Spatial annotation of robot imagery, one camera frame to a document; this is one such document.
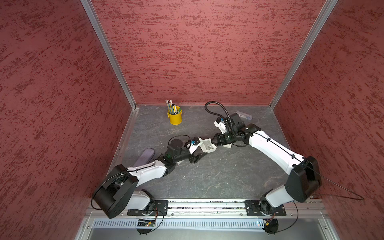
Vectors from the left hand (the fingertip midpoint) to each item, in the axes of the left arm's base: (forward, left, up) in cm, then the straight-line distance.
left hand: (202, 149), depth 82 cm
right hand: (+2, -7, +2) cm, 7 cm away
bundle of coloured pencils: (+32, +20, -1) cm, 38 cm away
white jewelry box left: (-3, +13, -11) cm, 18 cm away
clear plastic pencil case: (+36, -35, -12) cm, 52 cm away
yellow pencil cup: (+29, +19, -8) cm, 35 cm away
